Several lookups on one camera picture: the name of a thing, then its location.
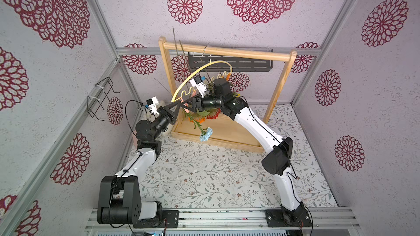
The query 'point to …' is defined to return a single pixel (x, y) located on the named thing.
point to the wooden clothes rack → (226, 131)
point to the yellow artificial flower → (238, 94)
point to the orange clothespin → (228, 76)
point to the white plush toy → (166, 135)
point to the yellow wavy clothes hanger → (220, 75)
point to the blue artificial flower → (205, 133)
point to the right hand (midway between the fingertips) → (182, 101)
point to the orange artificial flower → (201, 119)
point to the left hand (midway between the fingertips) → (180, 101)
